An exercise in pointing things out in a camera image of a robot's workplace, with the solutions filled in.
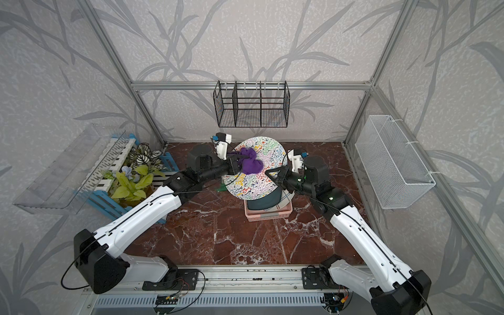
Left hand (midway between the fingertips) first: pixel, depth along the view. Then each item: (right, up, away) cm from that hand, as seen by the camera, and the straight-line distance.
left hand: (248, 158), depth 70 cm
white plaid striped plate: (+15, -18, +18) cm, 30 cm away
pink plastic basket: (+14, -24, +15) cm, 32 cm away
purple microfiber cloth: (+1, -3, -4) cm, 5 cm away
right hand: (+5, -5, -5) cm, 9 cm away
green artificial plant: (-43, -2, +8) cm, 44 cm away
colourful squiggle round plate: (+4, -10, -4) cm, 11 cm away
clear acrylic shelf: (-62, -10, -7) cm, 63 cm away
